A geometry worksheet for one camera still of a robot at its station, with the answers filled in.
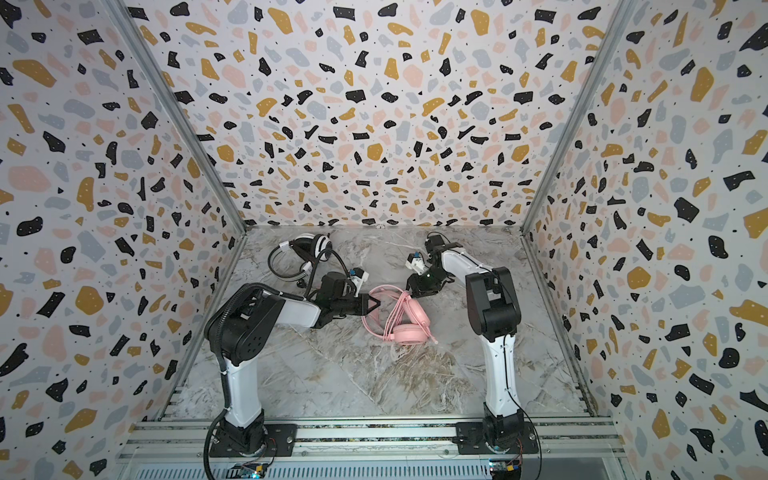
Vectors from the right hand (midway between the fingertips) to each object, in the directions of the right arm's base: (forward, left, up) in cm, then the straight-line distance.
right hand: (407, 289), depth 99 cm
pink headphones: (-14, -1, +5) cm, 15 cm away
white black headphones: (+15, +36, +3) cm, 39 cm away
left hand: (-4, +9, +1) cm, 10 cm away
